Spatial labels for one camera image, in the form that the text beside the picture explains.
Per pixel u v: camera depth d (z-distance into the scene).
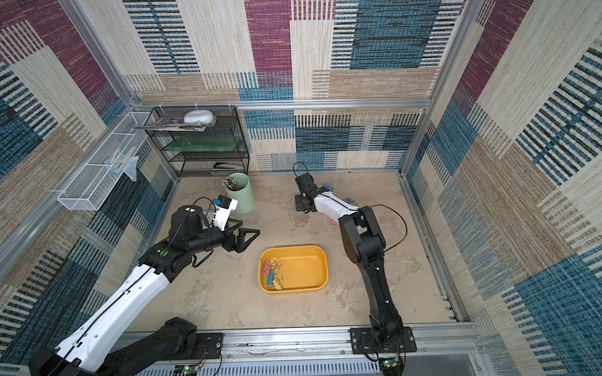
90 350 0.39
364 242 0.59
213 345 0.73
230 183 0.94
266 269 0.86
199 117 0.89
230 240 0.63
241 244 0.64
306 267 0.90
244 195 0.96
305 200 0.79
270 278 0.85
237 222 0.75
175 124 0.92
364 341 0.74
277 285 0.83
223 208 0.63
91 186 0.72
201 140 1.08
